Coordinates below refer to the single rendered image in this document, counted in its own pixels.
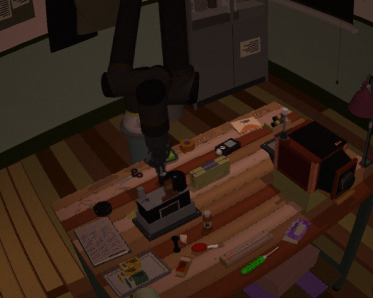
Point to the brown lever grip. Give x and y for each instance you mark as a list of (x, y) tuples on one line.
[(167, 191)]

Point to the grey winding cradle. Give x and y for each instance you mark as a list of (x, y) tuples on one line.
[(173, 224)]

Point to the grey cabinet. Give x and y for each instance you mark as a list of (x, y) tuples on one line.
[(227, 50)]

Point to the dark flat tray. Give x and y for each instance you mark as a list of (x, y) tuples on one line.
[(268, 148)]

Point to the purple flat sheet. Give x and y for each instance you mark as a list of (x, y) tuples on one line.
[(310, 283)]

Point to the black yellow film roll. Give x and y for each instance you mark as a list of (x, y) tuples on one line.
[(277, 120)]

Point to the brown glass bottle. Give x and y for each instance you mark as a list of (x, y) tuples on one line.
[(207, 220)]

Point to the yellow film box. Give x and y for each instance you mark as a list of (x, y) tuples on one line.
[(130, 265)]

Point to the wooden bellows camera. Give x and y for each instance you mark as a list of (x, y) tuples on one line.
[(320, 153)]

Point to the brown cardboard box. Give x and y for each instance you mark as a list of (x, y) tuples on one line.
[(287, 270)]

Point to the olive camera base block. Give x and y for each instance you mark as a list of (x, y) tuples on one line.
[(293, 195)]

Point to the green film box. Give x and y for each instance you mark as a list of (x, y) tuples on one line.
[(139, 277)]

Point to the red desk lamp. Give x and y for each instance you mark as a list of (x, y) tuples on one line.
[(363, 103)]

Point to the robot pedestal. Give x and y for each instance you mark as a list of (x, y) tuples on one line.
[(135, 146)]

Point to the black film back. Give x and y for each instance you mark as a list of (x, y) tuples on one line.
[(153, 210)]

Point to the black round lens cap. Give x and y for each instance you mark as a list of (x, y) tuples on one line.
[(102, 209)]

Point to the olive mug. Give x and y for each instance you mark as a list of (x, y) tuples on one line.
[(146, 293)]

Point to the brown small wooden block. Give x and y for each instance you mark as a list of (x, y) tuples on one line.
[(344, 196)]

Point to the grey latch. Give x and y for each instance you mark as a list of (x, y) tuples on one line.
[(141, 194)]

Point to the white small cone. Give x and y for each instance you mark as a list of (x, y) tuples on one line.
[(183, 239)]

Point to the grey flat tray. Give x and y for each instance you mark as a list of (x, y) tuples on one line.
[(153, 266)]

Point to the olive slide rack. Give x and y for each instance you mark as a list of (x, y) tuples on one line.
[(209, 172)]

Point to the black curved advance lever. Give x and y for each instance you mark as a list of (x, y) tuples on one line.
[(179, 180)]

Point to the orange tape roll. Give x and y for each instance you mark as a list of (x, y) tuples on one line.
[(187, 145)]

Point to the orange matchbox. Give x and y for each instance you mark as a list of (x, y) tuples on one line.
[(183, 266)]

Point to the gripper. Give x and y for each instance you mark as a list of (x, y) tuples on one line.
[(157, 152)]

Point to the black light meter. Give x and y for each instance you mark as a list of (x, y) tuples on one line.
[(227, 146)]

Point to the grey small stand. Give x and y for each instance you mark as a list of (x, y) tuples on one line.
[(284, 126)]

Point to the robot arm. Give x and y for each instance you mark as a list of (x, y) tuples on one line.
[(150, 83)]

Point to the clipboard with written sheet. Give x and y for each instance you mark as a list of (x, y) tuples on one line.
[(100, 240)]

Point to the wall notice board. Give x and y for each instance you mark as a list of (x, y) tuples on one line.
[(3, 13)]

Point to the purple tissue box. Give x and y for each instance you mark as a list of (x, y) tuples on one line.
[(297, 230)]

